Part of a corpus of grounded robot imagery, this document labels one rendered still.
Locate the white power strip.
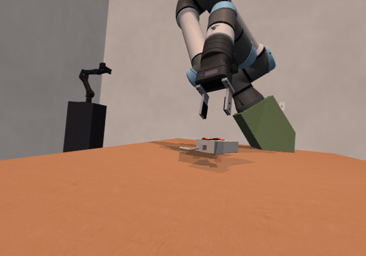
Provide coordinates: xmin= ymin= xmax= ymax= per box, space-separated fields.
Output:
xmin=179 ymin=138 xmax=238 ymax=154

